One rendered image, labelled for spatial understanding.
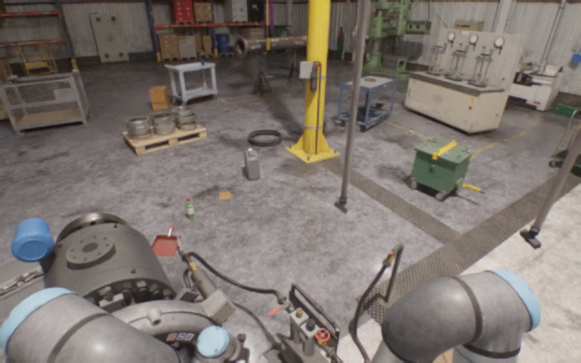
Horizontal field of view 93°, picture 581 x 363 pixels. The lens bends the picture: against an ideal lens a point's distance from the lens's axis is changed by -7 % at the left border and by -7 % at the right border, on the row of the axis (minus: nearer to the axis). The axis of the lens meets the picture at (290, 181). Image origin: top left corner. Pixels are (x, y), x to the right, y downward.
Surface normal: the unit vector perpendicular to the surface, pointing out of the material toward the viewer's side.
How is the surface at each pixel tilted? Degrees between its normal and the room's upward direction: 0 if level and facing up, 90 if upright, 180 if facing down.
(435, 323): 54
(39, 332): 25
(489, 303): 33
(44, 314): 3
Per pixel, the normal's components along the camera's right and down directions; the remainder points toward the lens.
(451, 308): -0.32, -0.46
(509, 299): 0.09, -0.47
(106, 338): 0.51, -0.77
